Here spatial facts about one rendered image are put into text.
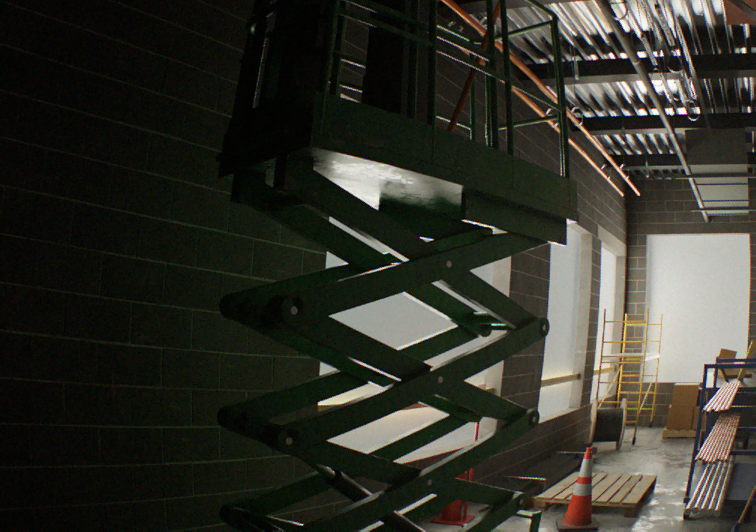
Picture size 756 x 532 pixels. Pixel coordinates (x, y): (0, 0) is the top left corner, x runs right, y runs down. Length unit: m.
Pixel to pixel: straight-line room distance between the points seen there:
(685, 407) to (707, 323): 2.04
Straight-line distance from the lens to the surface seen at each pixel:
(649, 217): 11.69
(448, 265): 2.63
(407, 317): 5.10
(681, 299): 11.59
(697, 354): 11.53
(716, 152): 7.31
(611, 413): 8.80
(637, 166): 10.24
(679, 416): 10.10
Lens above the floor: 1.59
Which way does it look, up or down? 6 degrees up
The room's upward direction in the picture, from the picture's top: 4 degrees clockwise
